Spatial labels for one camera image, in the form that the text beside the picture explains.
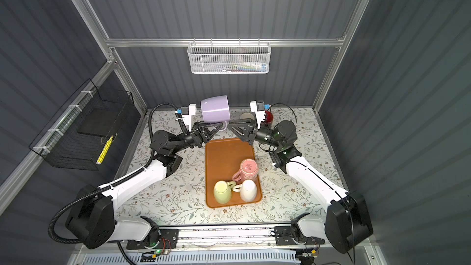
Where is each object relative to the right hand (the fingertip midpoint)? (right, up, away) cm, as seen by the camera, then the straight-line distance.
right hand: (231, 129), depth 63 cm
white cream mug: (+6, -26, +14) cm, 31 cm away
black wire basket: (-61, -2, +10) cm, 62 cm away
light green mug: (-4, -26, +13) cm, 30 cm away
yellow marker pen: (-49, -8, +6) cm, 50 cm away
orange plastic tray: (-6, -16, +36) cm, 40 cm away
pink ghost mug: (+7, -18, +18) cm, 26 cm away
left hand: (-3, +1, -2) cm, 3 cm away
